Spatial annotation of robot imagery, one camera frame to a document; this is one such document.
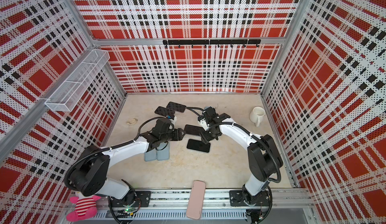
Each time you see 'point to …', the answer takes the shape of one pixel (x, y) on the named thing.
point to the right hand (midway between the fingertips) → (208, 138)
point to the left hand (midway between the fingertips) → (182, 134)
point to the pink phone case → (196, 199)
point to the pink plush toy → (86, 207)
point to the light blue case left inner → (163, 154)
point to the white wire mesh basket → (71, 93)
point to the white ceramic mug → (257, 115)
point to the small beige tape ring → (132, 121)
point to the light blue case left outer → (151, 155)
